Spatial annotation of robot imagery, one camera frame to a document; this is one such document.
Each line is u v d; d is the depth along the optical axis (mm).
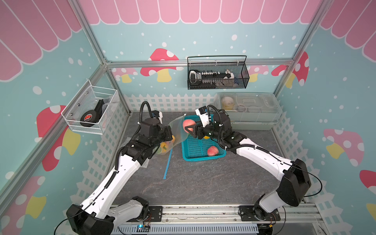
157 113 636
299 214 759
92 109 717
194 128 658
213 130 644
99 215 379
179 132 943
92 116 683
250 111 990
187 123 721
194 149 983
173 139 942
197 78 874
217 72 903
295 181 423
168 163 918
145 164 917
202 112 647
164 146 924
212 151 896
